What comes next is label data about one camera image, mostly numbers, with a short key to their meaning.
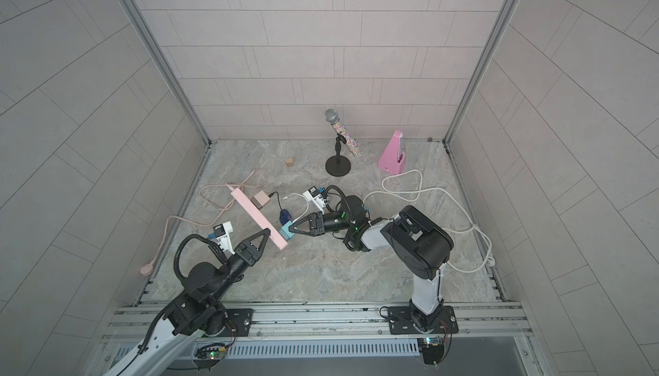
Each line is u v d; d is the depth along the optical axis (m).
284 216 0.87
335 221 0.71
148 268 0.82
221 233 0.65
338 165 1.07
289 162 1.08
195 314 0.56
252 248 0.64
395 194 0.99
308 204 0.98
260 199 0.73
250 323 0.71
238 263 0.64
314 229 0.69
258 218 0.71
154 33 0.83
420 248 0.48
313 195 0.74
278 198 0.79
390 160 1.02
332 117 0.87
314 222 0.70
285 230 0.71
